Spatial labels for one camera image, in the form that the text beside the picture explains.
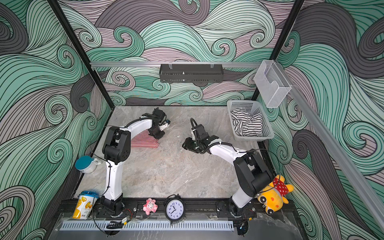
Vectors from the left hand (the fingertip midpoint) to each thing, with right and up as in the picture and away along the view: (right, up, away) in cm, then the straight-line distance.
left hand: (158, 134), depth 101 cm
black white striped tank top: (+62, +6, +3) cm, 62 cm away
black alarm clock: (+14, -33, -30) cm, 47 cm away
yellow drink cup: (-28, -29, -31) cm, 51 cm away
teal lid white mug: (-36, -15, -20) cm, 43 cm away
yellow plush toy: (+61, -27, -31) cm, 74 cm away
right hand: (+19, -6, -13) cm, 24 cm away
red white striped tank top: (-8, -3, -5) cm, 10 cm away
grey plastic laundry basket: (+71, +20, +12) cm, 75 cm away
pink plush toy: (+2, -32, -30) cm, 44 cm away
